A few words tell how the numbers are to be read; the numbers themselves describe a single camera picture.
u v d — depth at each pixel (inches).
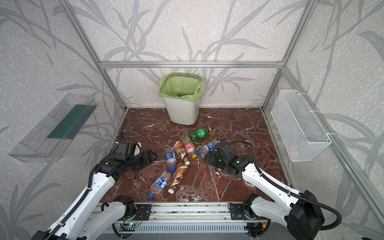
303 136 24.2
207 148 36.7
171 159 34.9
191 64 38.0
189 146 36.0
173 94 40.0
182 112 37.8
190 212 29.7
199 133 39.0
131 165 24.6
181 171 32.5
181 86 42.2
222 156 24.4
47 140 25.3
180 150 35.8
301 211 15.2
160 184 31.5
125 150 23.1
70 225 15.5
